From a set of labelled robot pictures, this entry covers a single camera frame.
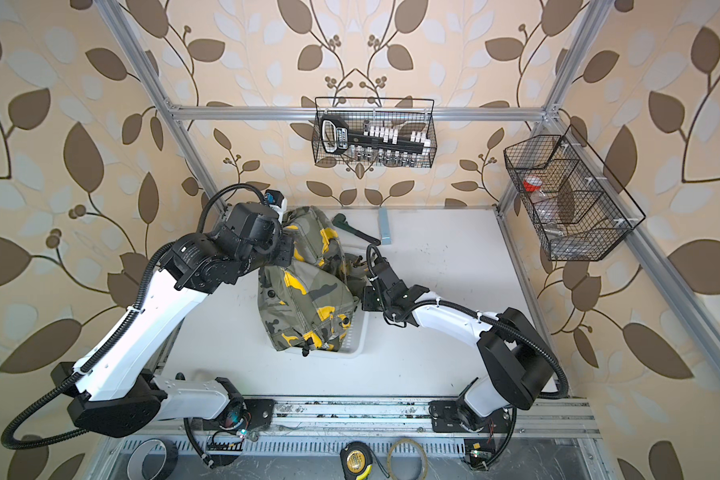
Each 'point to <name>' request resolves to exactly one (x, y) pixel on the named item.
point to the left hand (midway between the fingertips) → (289, 237)
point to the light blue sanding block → (384, 226)
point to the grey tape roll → (139, 452)
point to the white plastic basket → (355, 344)
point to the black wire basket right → (577, 210)
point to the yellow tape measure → (355, 458)
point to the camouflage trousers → (308, 302)
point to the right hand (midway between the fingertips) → (365, 299)
